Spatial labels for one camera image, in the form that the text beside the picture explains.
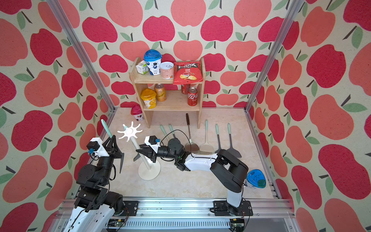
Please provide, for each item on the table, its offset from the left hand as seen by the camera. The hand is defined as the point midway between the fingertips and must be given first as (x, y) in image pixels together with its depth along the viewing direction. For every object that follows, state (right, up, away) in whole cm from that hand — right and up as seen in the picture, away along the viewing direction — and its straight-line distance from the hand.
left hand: (113, 138), depth 65 cm
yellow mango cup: (+11, +23, +21) cm, 33 cm away
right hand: (+10, -6, +4) cm, 13 cm away
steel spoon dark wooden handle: (+39, -10, +30) cm, 50 cm away
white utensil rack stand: (+10, -23, +22) cm, 33 cm away
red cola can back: (+33, +30, +32) cm, 54 cm away
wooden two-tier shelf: (+26, +22, +33) cm, 48 cm away
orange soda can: (+17, +28, +24) cm, 40 cm away
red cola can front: (+37, +23, +22) cm, 48 cm away
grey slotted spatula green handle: (+65, -12, +33) cm, 74 cm away
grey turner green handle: (+57, -10, +34) cm, 67 cm away
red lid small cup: (-4, +15, +42) cm, 45 cm away
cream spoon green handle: (+47, -10, +32) cm, 58 cm away
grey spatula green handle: (+22, +2, +43) cm, 48 cm away
